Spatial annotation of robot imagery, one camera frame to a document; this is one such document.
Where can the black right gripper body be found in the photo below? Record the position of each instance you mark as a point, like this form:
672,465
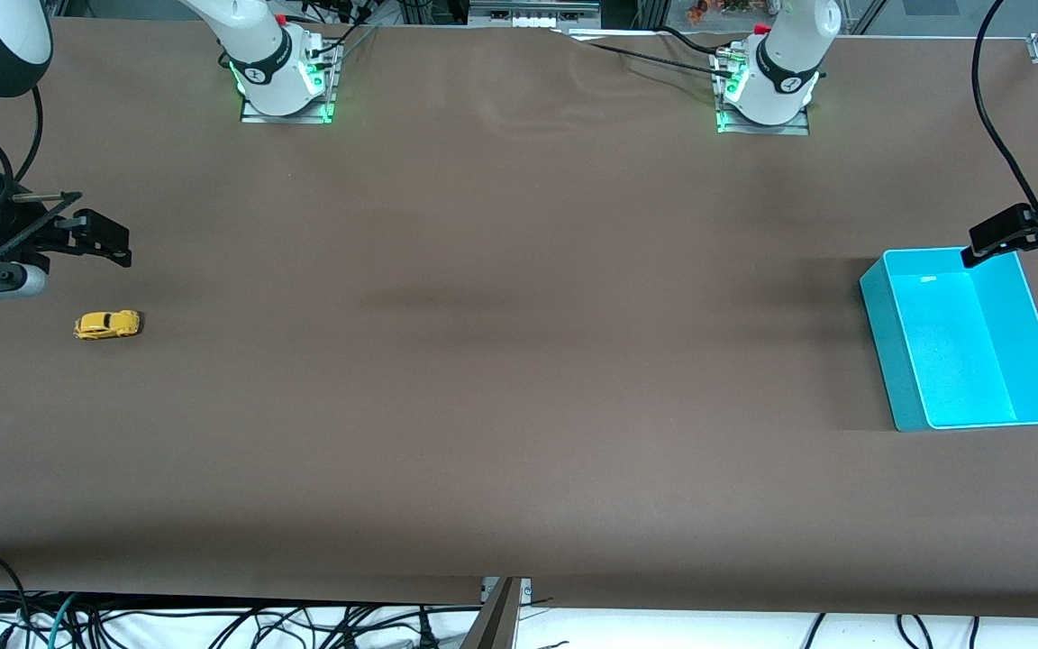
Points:
5,230

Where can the yellow beetle toy car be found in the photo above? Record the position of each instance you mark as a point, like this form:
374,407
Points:
107,324

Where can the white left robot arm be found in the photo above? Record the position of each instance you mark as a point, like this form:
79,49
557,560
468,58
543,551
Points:
780,63

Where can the turquoise plastic bin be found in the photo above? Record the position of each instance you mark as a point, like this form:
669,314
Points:
969,361

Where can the orange background objects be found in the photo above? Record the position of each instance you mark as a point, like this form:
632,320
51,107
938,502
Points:
699,9

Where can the brown table cover sheet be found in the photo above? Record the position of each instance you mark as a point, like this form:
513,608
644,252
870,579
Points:
519,270

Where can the white background device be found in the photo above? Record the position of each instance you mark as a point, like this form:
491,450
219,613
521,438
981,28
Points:
532,13

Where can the brown metal bar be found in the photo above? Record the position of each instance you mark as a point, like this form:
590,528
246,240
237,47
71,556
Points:
496,622

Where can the silver table edge plate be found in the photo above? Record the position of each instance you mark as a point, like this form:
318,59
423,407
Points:
526,590

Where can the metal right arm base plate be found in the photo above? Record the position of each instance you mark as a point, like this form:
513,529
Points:
289,114

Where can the aluminium frame post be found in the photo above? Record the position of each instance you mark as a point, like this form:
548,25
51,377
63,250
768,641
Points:
652,13

